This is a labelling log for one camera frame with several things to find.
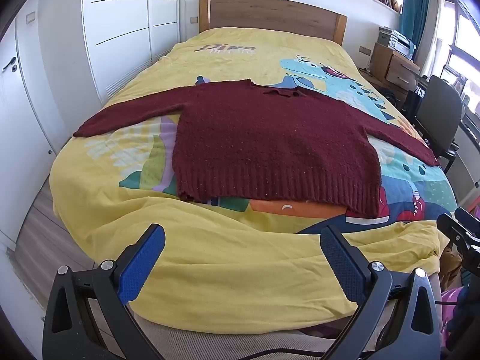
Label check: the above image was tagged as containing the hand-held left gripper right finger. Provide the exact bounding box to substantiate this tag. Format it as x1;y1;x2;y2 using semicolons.
320;225;442;360

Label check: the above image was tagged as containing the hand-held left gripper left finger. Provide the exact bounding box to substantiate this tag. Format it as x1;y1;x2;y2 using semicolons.
42;224;166;360

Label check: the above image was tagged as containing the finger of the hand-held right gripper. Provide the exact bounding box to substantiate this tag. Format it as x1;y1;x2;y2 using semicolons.
454;206;480;234
436;213;475;251

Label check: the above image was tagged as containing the maroon knitted sweater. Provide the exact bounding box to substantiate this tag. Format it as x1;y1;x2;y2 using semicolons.
73;79;440;219

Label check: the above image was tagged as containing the yellow printed duvet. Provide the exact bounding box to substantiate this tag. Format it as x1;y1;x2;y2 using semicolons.
49;27;459;335

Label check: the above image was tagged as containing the pink object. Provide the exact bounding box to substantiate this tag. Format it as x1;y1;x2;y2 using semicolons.
437;288;466;349

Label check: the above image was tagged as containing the black chair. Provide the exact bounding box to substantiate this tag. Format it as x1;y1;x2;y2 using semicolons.
415;75;466;175

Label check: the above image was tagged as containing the beige mattress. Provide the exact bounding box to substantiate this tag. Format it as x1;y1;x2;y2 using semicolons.
129;313;361;360

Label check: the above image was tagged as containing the black bag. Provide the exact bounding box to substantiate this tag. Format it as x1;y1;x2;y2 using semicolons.
404;82;429;121

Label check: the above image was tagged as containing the window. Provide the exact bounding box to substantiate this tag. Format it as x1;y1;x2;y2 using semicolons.
437;0;480;124

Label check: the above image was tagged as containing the wooden drawer cabinet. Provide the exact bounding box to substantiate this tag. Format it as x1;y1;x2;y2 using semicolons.
370;42;421;93

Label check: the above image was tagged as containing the white wardrobe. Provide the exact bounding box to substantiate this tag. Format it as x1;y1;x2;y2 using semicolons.
0;5;74;250
82;0;181;103

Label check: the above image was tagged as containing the grey printer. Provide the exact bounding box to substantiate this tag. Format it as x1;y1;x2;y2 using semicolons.
377;26;418;61

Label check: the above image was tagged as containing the long teal curtain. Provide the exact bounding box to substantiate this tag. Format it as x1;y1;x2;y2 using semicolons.
398;0;437;61

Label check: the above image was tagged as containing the wooden headboard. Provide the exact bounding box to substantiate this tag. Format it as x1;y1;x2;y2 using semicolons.
199;0;348;46

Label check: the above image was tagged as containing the black cable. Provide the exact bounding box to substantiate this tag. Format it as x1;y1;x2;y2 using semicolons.
240;347;379;360

